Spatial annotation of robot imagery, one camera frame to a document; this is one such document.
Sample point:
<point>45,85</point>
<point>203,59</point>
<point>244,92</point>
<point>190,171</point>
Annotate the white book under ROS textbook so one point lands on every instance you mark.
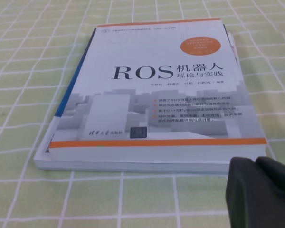
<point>109,166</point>

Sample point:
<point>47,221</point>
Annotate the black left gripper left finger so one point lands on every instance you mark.
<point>243,193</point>

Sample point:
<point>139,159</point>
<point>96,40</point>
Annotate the green checkered tablecloth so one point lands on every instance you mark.
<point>41,43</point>

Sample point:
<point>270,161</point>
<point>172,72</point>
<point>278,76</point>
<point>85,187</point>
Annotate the white ROS textbook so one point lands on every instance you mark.
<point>142,95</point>

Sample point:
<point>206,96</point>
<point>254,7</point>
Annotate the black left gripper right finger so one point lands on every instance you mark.
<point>272,203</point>

